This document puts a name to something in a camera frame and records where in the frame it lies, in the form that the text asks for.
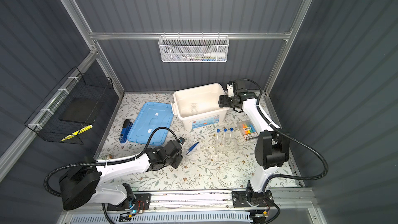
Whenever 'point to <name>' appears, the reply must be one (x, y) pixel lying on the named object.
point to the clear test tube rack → (225, 142)
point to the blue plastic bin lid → (152, 115)
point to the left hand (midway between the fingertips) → (180, 156)
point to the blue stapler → (127, 127)
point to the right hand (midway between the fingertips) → (227, 102)
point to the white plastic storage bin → (199, 105)
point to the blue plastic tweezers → (192, 148)
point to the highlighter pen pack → (249, 130)
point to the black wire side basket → (45, 122)
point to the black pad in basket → (82, 110)
